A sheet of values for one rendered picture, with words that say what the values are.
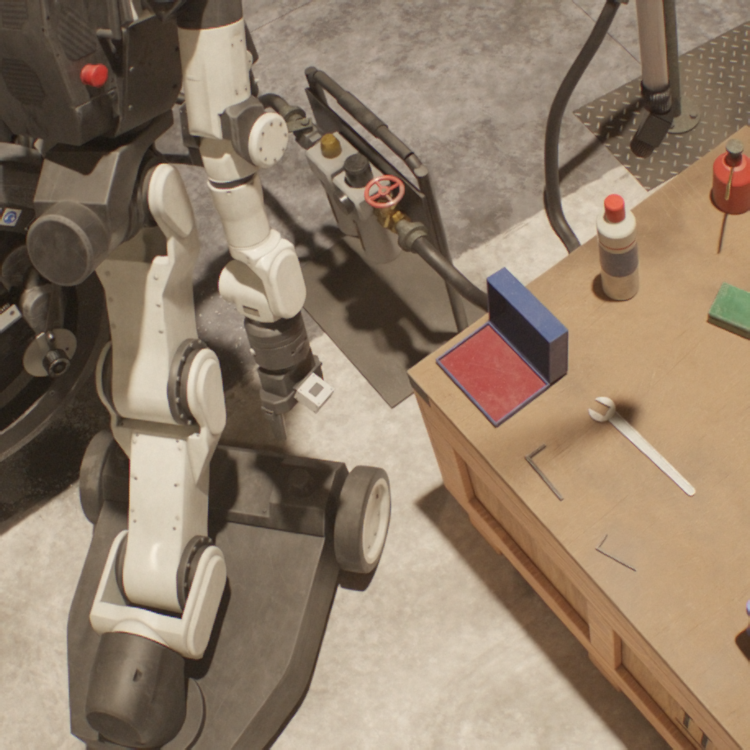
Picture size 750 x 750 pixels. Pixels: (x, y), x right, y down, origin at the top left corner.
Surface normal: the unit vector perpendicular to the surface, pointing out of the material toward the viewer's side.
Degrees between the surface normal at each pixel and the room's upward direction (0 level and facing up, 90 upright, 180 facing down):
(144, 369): 42
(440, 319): 0
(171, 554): 23
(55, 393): 90
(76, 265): 63
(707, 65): 0
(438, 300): 0
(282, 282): 82
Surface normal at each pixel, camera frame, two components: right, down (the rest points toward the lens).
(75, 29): 0.81, 0.26
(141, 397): -0.31, 0.41
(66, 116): -0.54, 0.67
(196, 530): 0.95, 0.11
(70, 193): -0.26, -0.23
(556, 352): 0.56, 0.64
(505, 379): -0.20, -0.51
